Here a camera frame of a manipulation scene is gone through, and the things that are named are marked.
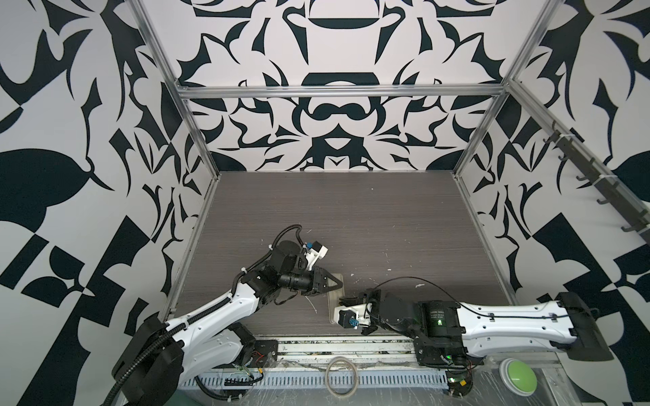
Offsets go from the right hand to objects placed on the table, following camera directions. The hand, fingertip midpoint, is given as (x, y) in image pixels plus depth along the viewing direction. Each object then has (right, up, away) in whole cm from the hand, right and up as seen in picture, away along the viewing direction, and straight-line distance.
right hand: (343, 298), depth 67 cm
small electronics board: (+32, -24, +3) cm, 40 cm away
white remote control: (-2, 0, +3) cm, 3 cm away
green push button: (+48, -22, +2) cm, 53 cm away
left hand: (0, +3, +4) cm, 5 cm away
